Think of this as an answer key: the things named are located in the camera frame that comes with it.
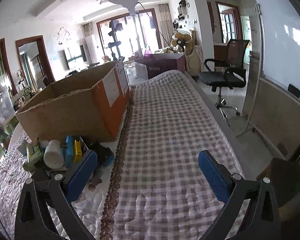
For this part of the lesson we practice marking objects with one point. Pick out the standing fan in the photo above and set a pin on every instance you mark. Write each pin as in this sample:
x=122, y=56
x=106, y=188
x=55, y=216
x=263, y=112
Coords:
x=182, y=42

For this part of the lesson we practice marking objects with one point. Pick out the blue plastic block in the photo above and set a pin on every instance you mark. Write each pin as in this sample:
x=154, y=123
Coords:
x=69, y=151

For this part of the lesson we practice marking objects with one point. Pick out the yellow plastic block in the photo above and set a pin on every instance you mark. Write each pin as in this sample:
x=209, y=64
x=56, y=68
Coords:
x=77, y=151

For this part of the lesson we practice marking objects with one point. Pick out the white plastic pipe fitting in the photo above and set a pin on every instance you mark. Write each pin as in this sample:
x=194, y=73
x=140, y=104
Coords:
x=53, y=156

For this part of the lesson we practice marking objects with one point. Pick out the purple storage box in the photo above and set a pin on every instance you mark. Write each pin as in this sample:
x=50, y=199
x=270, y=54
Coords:
x=158, y=63

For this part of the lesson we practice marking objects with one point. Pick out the green yellow tissue pack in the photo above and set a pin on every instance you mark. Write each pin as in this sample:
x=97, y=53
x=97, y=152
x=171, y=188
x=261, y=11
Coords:
x=34, y=154

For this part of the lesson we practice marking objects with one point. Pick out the black office chair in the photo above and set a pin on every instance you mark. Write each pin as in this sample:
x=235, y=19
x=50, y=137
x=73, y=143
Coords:
x=227, y=73

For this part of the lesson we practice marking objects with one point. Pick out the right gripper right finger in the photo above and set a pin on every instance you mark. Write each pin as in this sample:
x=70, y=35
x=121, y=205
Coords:
x=261, y=219

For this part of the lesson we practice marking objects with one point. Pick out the checkered bed quilt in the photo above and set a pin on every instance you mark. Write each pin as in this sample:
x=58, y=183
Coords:
x=157, y=190

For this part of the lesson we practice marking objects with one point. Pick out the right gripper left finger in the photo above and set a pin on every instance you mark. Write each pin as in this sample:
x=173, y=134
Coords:
x=33, y=220

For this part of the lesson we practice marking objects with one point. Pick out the white floral bed sheet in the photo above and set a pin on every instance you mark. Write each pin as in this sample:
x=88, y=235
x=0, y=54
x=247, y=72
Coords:
x=89, y=206

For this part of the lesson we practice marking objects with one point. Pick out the blue notebook case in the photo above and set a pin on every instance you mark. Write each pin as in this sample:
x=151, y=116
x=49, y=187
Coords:
x=104, y=154

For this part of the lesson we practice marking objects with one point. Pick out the cardboard box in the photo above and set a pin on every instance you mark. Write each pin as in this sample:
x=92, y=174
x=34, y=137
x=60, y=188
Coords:
x=90, y=104

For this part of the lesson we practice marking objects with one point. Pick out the whiteboard on stand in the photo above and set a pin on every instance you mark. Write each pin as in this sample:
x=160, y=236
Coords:
x=275, y=109

